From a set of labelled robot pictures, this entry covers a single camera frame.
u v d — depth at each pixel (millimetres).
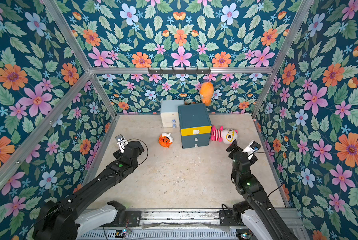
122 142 700
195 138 915
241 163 538
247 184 540
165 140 983
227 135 982
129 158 622
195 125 841
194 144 982
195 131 857
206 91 963
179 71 933
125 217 716
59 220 388
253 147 616
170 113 1035
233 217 727
